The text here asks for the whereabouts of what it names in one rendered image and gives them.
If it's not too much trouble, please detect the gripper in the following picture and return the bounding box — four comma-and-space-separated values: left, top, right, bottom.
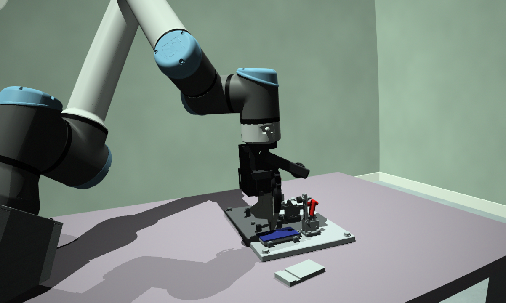
238, 141, 282, 231

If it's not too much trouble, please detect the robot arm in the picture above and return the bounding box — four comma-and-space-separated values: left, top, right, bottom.
0, 0, 281, 215

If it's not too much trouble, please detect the toggle clamp with red handle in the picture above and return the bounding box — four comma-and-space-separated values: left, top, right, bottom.
281, 200, 303, 223

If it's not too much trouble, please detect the blue flat blank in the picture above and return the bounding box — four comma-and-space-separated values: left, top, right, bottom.
256, 227, 300, 245

